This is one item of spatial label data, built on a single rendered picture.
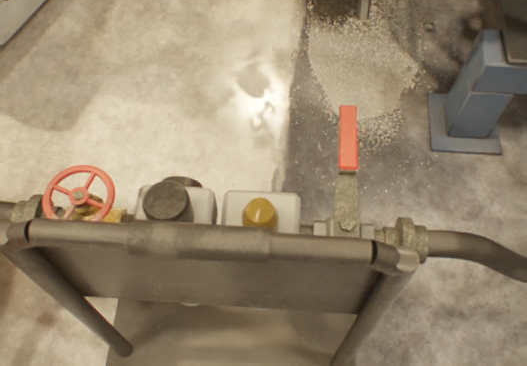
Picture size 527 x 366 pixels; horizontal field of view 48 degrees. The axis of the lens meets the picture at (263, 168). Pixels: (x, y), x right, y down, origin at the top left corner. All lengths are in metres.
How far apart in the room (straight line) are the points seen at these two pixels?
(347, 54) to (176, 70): 0.38
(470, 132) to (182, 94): 0.60
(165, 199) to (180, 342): 0.50
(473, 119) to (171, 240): 0.81
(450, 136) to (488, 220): 0.19
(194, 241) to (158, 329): 0.58
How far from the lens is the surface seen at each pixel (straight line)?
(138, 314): 1.08
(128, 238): 0.51
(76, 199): 0.61
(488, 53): 1.08
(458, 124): 1.21
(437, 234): 0.66
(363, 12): 1.08
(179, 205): 0.58
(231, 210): 0.63
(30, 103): 1.35
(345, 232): 0.61
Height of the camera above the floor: 1.04
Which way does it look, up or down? 62 degrees down
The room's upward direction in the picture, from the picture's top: straight up
